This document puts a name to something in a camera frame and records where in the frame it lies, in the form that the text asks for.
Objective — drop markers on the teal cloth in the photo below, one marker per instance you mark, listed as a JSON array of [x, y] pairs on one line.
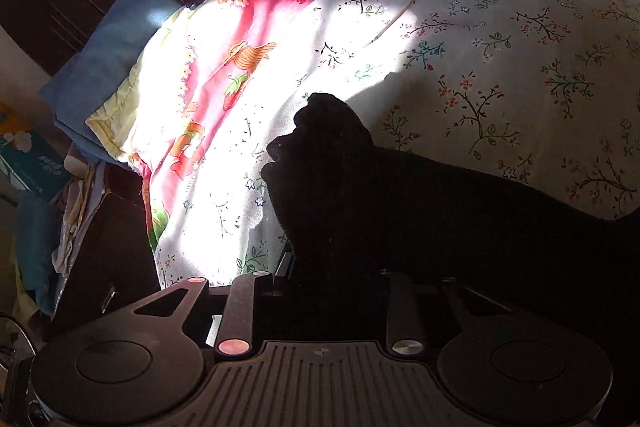
[[35, 247]]

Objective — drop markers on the black pants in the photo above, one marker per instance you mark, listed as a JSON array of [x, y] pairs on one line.
[[400, 217]]

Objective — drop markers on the teal printed box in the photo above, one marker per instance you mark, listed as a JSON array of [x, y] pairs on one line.
[[30, 157]]

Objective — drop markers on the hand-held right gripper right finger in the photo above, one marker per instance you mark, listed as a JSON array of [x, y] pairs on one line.
[[402, 312]]

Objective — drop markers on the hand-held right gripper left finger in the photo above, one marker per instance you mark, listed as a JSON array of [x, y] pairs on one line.
[[242, 307]]

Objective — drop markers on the floral printed quilt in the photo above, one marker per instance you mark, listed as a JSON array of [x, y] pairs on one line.
[[475, 32]]

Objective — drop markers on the blue pillow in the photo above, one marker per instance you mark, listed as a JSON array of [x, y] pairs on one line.
[[100, 57]]

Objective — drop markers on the cream cloth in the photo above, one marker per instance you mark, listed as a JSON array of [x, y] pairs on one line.
[[75, 217]]

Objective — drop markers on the dark brown nightstand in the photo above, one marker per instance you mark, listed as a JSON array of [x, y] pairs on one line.
[[120, 247]]

